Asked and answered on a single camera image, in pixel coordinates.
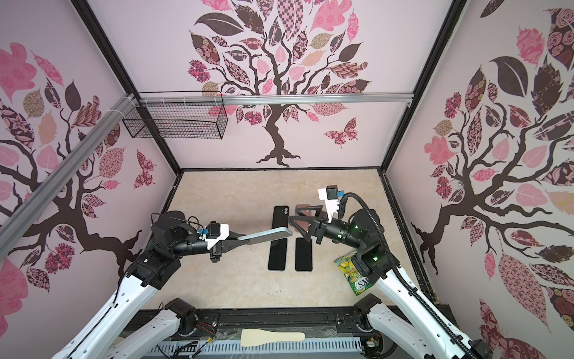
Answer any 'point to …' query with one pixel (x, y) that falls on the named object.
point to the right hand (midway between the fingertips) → (295, 214)
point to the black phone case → (280, 216)
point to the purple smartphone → (303, 255)
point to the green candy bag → (358, 283)
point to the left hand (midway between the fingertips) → (248, 240)
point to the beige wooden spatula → (252, 337)
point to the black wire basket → (179, 121)
